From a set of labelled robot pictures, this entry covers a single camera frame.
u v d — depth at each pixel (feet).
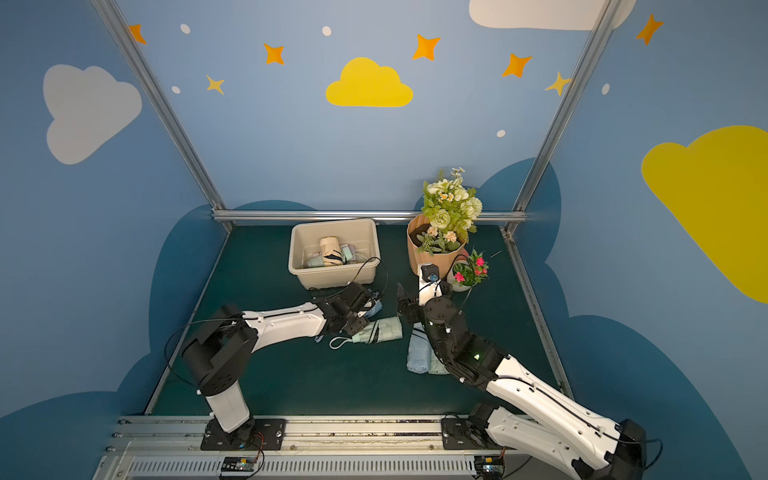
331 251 3.32
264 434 2.42
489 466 2.39
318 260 3.39
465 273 3.02
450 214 2.88
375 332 2.96
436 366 2.74
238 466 2.35
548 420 1.45
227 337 1.71
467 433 2.15
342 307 2.35
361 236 3.68
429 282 1.89
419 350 2.82
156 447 2.42
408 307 2.05
